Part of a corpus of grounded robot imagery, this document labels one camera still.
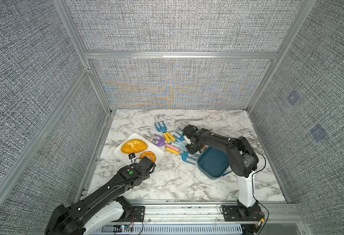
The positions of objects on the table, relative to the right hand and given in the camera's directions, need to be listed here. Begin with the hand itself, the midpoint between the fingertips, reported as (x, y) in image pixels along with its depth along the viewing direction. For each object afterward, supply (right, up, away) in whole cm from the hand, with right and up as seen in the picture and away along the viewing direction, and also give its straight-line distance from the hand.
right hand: (193, 145), depth 97 cm
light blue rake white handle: (-8, -1, +2) cm, 8 cm away
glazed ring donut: (-28, -5, -4) cm, 29 cm away
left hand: (-29, -13, -16) cm, 35 cm away
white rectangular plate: (-22, -5, -2) cm, 23 cm away
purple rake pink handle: (-20, +1, +3) cm, 20 cm away
